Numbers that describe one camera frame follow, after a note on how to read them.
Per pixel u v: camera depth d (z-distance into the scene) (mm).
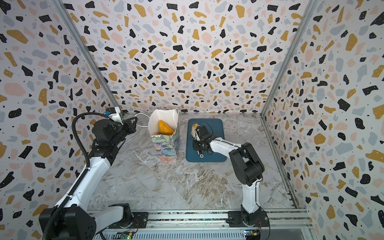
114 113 659
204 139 777
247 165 514
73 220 377
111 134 594
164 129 920
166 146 832
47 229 338
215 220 761
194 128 1028
